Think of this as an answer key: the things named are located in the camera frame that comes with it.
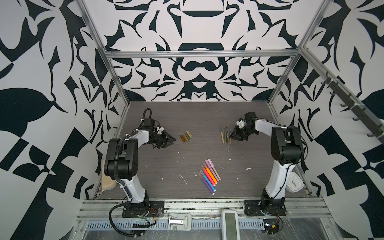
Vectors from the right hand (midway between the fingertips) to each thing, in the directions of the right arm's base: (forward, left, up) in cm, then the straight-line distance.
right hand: (232, 135), depth 99 cm
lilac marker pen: (-23, +15, -1) cm, 27 cm away
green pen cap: (-1, +29, 0) cm, 29 cm away
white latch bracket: (-47, +32, +2) cm, 57 cm away
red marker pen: (-26, +18, -1) cm, 31 cm away
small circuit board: (-49, -11, -3) cm, 50 cm away
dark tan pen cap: (-2, +31, -1) cm, 31 cm away
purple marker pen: (-30, +19, -1) cm, 35 cm away
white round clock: (-31, -27, 0) cm, 41 cm away
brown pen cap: (-2, +33, 0) cm, 33 cm away
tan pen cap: (+2, +28, -1) cm, 28 cm away
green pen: (+1, +4, -2) cm, 5 cm away
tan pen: (-2, +6, -1) cm, 7 cm away
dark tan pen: (-3, +1, -2) cm, 4 cm away
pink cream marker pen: (-22, +14, -1) cm, 26 cm away
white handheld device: (-48, +10, +4) cm, 50 cm away
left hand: (-5, +37, +5) cm, 38 cm away
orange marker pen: (-25, +16, -1) cm, 29 cm away
